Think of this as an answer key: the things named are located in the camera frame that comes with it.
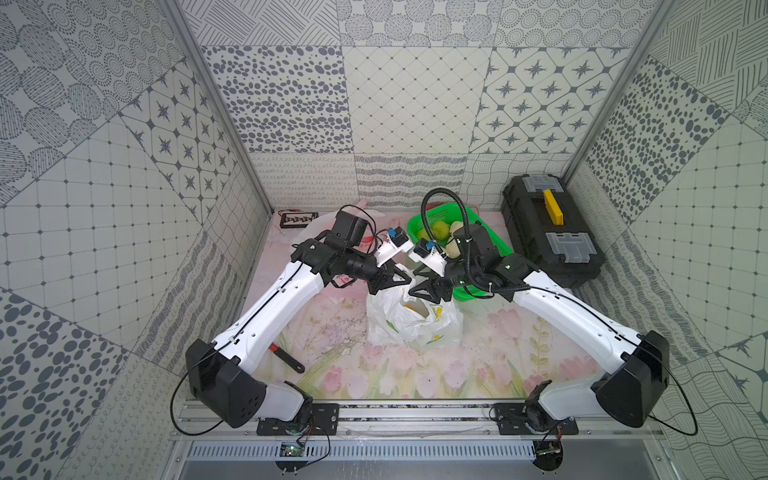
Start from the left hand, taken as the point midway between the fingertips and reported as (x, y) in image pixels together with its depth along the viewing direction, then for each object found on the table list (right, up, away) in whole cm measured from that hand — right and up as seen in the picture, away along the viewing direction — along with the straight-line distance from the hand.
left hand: (415, 283), depth 67 cm
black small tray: (-44, +17, +50) cm, 69 cm away
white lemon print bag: (-4, -7, -1) cm, 8 cm away
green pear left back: (+4, +11, +18) cm, 21 cm away
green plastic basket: (+13, +18, +17) cm, 28 cm away
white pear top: (+19, +15, +47) cm, 53 cm away
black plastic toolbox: (+44, +14, +28) cm, 54 cm away
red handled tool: (-35, -25, +17) cm, 46 cm away
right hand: (+1, -1, +7) cm, 7 cm away
